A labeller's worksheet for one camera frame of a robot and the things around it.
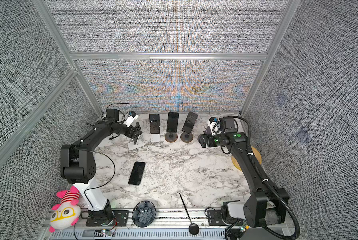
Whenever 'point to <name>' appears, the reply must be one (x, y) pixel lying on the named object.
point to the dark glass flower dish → (144, 214)
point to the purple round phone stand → (208, 130)
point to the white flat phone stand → (155, 137)
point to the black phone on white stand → (154, 122)
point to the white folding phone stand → (140, 143)
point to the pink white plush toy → (67, 213)
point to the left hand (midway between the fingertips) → (137, 130)
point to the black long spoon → (193, 228)
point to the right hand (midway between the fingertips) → (208, 138)
